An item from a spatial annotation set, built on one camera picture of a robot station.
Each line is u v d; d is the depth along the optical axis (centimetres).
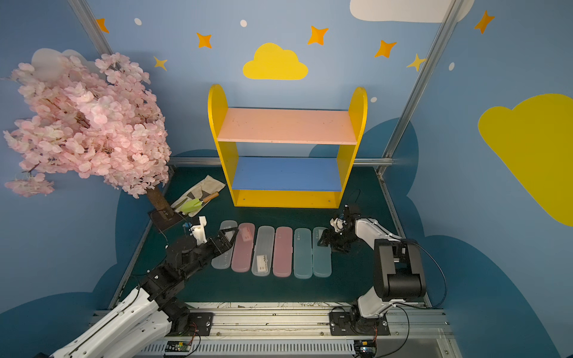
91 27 72
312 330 74
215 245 65
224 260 87
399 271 46
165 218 99
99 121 49
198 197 108
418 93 89
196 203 106
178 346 72
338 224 84
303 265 86
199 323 75
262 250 91
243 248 91
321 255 90
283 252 92
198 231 68
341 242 80
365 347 73
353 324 68
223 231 67
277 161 108
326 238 84
